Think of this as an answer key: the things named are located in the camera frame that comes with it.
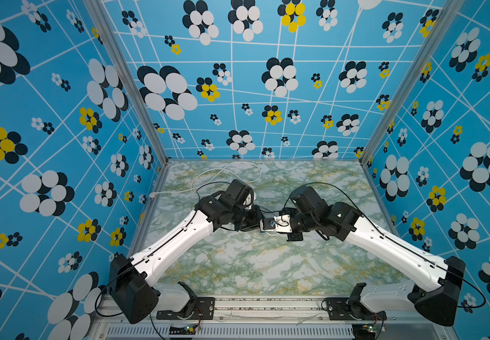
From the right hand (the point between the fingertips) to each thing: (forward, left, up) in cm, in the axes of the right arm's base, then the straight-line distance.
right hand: (276, 221), depth 72 cm
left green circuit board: (-29, +30, -22) cm, 47 cm away
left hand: (0, +2, 0) cm, 2 cm away
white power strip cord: (+28, +61, -22) cm, 70 cm away
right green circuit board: (-28, -30, -24) cm, 47 cm away
